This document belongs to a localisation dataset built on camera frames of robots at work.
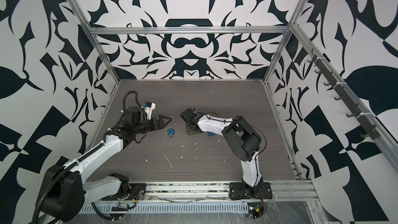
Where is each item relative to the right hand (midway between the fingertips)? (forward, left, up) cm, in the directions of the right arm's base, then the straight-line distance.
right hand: (192, 128), depth 94 cm
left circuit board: (-39, +30, +3) cm, 49 cm away
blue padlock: (-1, +12, 0) cm, 12 cm away
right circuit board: (-40, -29, -3) cm, 49 cm away
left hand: (-2, +13, +15) cm, 20 cm away
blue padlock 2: (-4, -11, 0) cm, 11 cm away
